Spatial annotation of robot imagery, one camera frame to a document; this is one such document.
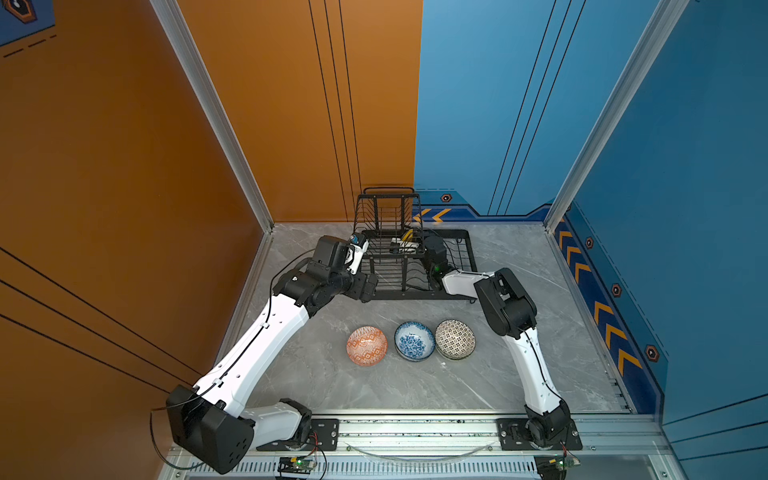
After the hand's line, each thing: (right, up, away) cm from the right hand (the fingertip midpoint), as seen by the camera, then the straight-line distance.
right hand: (418, 224), depth 103 cm
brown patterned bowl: (+9, -35, -16) cm, 40 cm away
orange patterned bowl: (-17, -37, -16) cm, 44 cm away
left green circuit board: (-32, -61, -32) cm, 76 cm away
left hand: (-17, -15, -26) cm, 34 cm away
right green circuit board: (+29, -61, -32) cm, 75 cm away
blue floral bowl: (-3, -36, -16) cm, 39 cm away
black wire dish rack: (-10, +3, +13) cm, 16 cm away
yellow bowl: (-4, -4, +2) cm, 6 cm away
